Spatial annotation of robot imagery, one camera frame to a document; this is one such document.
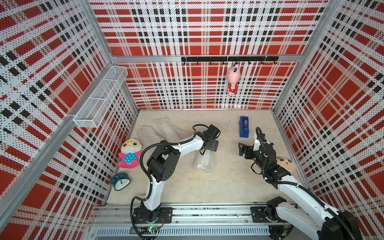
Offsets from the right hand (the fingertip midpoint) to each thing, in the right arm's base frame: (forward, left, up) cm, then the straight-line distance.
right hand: (248, 143), depth 83 cm
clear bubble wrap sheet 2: (+19, +52, -11) cm, 56 cm away
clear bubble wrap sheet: (-9, +25, -7) cm, 27 cm away
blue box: (+20, -3, -10) cm, 23 cm away
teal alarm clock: (-18, +71, -7) cm, 73 cm away
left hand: (+7, +20, -11) cm, 24 cm away
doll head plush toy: (-10, -21, -6) cm, 24 cm away
